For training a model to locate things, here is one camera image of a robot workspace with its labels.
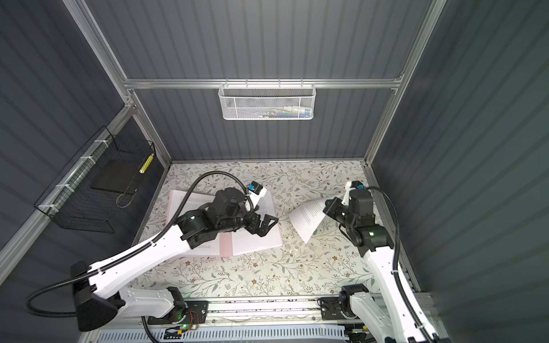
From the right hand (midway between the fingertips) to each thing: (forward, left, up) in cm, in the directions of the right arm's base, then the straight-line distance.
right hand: (328, 203), depth 75 cm
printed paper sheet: (+15, +59, -19) cm, 63 cm away
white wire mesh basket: (+61, +22, +5) cm, 65 cm away
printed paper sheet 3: (-2, +6, -6) cm, 9 cm away
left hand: (-6, +21, +3) cm, 21 cm away
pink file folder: (-1, +63, -11) cm, 64 cm away
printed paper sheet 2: (-5, +32, -21) cm, 39 cm away
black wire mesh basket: (-1, +82, +8) cm, 82 cm away
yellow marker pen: (+15, +69, +6) cm, 71 cm away
